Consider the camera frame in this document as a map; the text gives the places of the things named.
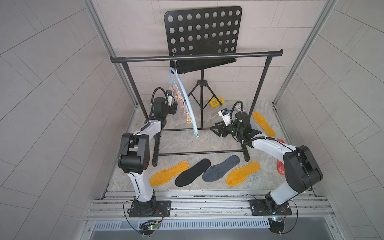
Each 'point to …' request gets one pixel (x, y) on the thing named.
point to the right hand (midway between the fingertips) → (213, 126)
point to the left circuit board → (148, 227)
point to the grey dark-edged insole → (214, 171)
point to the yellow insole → (162, 177)
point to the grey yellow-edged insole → (236, 177)
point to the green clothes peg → (196, 134)
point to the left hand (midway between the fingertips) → (173, 98)
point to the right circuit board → (277, 224)
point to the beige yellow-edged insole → (269, 131)
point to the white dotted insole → (254, 124)
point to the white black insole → (186, 179)
